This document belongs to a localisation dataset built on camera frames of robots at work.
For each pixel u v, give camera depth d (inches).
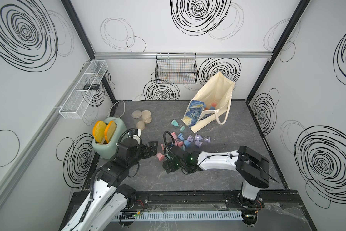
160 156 33.3
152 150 25.3
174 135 38.0
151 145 25.2
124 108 45.4
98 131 30.0
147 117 40.0
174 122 40.4
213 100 46.7
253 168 17.7
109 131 30.3
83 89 30.3
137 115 36.6
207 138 37.5
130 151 20.1
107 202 18.7
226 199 29.1
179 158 25.3
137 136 25.8
